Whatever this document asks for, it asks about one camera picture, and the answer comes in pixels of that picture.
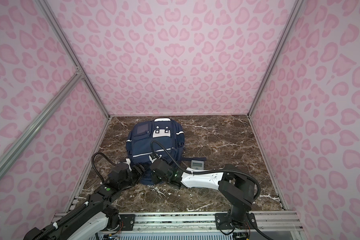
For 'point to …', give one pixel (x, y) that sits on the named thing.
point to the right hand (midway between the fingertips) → (152, 171)
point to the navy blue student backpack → (163, 137)
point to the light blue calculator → (197, 165)
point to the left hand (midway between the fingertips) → (149, 165)
